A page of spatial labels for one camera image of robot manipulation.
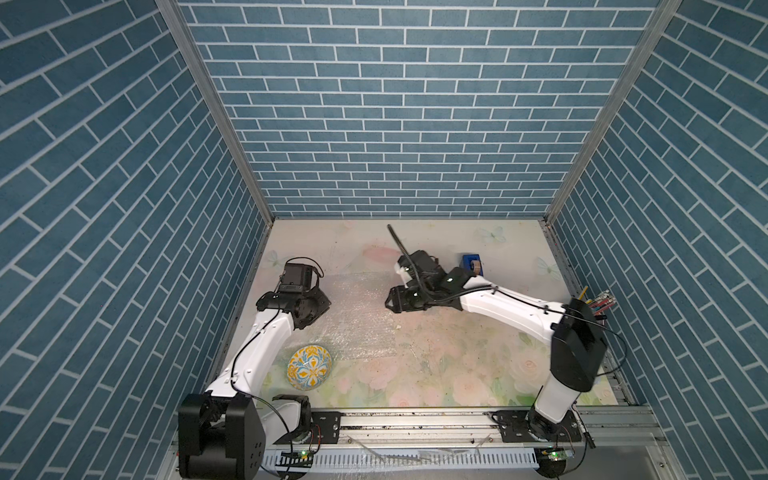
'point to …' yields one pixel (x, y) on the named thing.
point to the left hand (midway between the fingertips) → (333, 302)
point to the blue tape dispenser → (468, 258)
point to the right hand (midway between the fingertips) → (397, 301)
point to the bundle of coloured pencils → (604, 301)
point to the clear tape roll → (475, 266)
